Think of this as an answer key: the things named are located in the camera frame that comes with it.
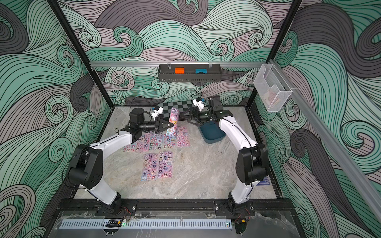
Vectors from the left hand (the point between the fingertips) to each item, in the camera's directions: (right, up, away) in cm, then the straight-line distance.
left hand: (173, 124), depth 78 cm
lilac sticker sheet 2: (-15, -28, +8) cm, 33 cm away
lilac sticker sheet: (0, +3, +3) cm, 5 cm away
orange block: (+3, +34, +16) cm, 38 cm away
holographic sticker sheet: (-5, -11, +23) cm, 26 cm away
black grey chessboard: (+3, +13, +38) cm, 40 cm away
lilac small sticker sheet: (-13, -13, +20) cm, 27 cm away
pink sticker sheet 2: (-6, -26, +10) cm, 28 cm away
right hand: (+6, +3, +2) cm, 7 cm away
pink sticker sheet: (+4, -10, +23) cm, 25 cm away
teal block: (+19, +34, +17) cm, 43 cm away
